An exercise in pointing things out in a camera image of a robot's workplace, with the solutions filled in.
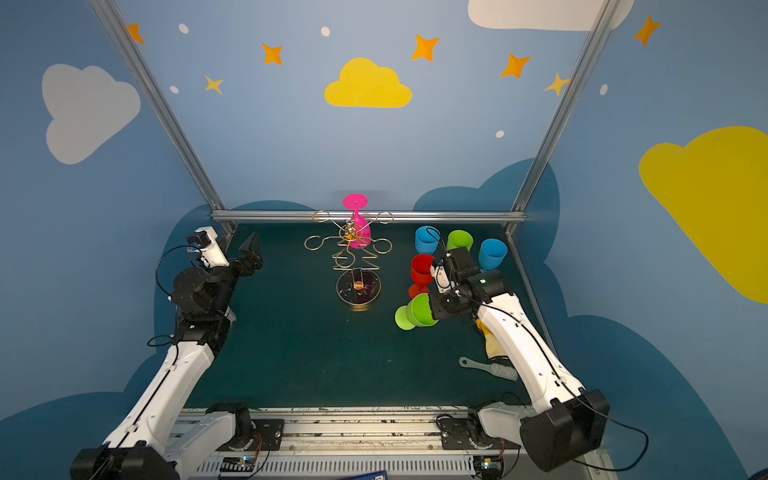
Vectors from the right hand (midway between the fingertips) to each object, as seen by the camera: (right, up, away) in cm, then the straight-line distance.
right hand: (440, 303), depth 78 cm
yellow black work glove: (+18, -15, +10) cm, 26 cm away
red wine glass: (-3, +9, +20) cm, 22 cm away
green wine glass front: (+10, +18, +22) cm, 30 cm away
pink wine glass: (-21, +18, +2) cm, 28 cm away
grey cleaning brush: (+16, -20, +8) cm, 27 cm away
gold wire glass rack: (-24, +3, +23) cm, 33 cm away
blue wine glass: (-1, +18, +22) cm, 29 cm away
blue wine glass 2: (+19, +13, +16) cm, 28 cm away
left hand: (-51, +17, -6) cm, 54 cm away
